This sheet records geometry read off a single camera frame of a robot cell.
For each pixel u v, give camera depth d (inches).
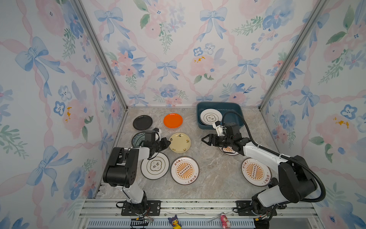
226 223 26.6
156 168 34.6
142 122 43.3
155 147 32.0
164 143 33.6
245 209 28.3
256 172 33.8
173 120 43.4
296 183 17.2
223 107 45.8
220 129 31.5
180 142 38.3
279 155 19.3
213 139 30.2
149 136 30.1
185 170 34.0
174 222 26.7
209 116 44.5
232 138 27.1
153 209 29.2
